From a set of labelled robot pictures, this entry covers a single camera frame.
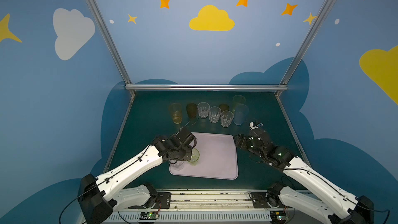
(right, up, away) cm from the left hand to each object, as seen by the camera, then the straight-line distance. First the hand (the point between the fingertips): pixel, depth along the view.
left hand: (190, 155), depth 75 cm
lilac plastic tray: (+16, -7, +17) cm, 24 cm away
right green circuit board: (+42, -27, -4) cm, 50 cm away
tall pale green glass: (+30, +29, +26) cm, 49 cm away
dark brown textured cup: (-1, +22, +28) cm, 35 cm away
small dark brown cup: (+21, +24, +29) cm, 43 cm away
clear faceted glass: (+14, +19, +29) cm, 38 cm away
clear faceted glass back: (+7, +23, +33) cm, 40 cm away
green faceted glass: (+2, -2, +2) cm, 3 cm away
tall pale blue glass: (+32, +20, +26) cm, 46 cm away
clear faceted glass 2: (+23, +17, +29) cm, 41 cm away
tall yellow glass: (-11, +22, +23) cm, 33 cm away
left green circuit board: (-19, -27, -5) cm, 33 cm away
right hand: (+26, +8, +3) cm, 27 cm away
